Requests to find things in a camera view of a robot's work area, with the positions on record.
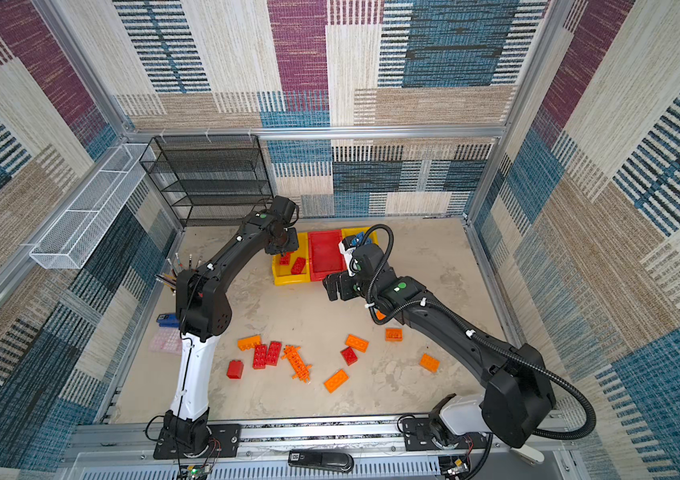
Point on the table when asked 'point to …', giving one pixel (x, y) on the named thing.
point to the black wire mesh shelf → (209, 179)
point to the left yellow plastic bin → (282, 273)
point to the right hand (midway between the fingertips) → (345, 280)
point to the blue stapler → (168, 320)
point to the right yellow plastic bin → (348, 232)
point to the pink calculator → (167, 339)
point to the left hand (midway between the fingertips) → (292, 244)
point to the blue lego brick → (358, 238)
